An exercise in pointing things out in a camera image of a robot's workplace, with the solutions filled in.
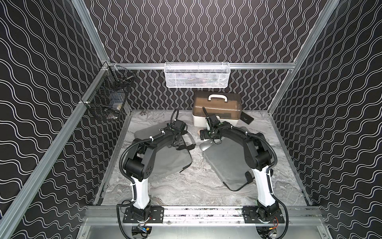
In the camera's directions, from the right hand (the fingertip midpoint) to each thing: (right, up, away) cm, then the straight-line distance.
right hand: (207, 135), depth 104 cm
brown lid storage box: (+11, +20, -9) cm, 25 cm away
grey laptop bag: (-24, -14, -15) cm, 31 cm away
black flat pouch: (+31, +12, +9) cm, 35 cm away
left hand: (-21, -2, -6) cm, 22 cm away
